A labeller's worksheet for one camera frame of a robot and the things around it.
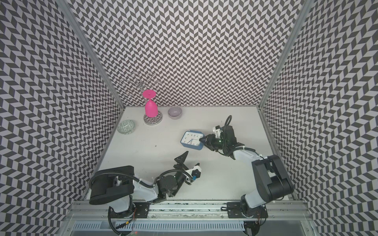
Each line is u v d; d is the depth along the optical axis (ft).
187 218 2.33
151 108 2.97
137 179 1.62
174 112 3.55
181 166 2.20
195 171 2.08
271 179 1.46
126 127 3.37
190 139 2.89
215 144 2.54
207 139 2.63
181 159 2.23
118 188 1.43
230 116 2.45
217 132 2.73
